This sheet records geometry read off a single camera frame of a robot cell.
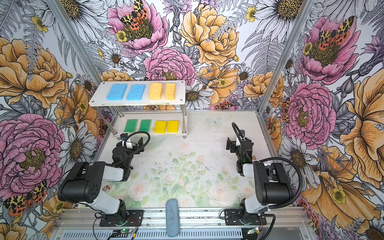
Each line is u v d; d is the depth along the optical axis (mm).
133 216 747
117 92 812
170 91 798
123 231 712
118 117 1185
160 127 1022
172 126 1028
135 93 813
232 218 735
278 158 568
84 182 472
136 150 832
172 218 716
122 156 709
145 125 1024
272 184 459
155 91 795
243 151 716
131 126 1030
